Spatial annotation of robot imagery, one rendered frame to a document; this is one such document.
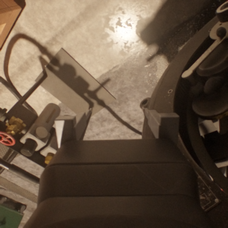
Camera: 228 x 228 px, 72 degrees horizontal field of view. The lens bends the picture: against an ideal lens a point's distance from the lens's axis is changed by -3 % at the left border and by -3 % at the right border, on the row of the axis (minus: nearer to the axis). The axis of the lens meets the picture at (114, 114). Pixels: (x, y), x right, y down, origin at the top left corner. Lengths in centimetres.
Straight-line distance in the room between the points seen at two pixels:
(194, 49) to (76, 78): 68
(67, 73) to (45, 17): 29
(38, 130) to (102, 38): 52
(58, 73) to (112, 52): 34
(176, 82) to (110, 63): 55
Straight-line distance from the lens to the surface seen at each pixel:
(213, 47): 42
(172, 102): 36
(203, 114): 37
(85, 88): 100
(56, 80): 104
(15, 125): 70
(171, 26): 86
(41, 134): 68
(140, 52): 87
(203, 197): 23
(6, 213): 323
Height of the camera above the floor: 83
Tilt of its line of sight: 49 degrees down
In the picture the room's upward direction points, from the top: 170 degrees counter-clockwise
